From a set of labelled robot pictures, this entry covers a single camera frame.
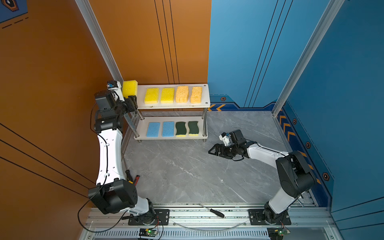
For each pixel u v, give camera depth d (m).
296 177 0.46
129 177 0.85
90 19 0.72
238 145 0.74
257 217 0.73
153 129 1.02
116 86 0.61
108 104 0.51
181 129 1.00
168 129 1.01
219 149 0.81
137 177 0.87
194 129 1.00
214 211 0.76
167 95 0.79
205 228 0.72
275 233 0.71
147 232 0.71
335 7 0.69
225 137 0.85
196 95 0.77
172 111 1.24
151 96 0.79
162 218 0.74
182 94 0.78
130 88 0.72
